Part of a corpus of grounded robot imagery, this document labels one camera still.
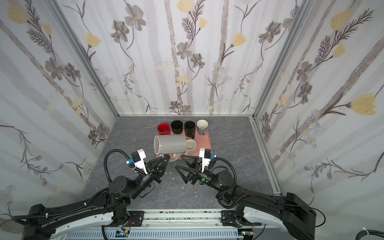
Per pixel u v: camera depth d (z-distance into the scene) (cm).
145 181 55
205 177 59
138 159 53
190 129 103
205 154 57
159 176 58
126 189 47
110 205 52
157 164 56
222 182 52
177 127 100
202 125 103
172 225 74
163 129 106
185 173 57
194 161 66
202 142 102
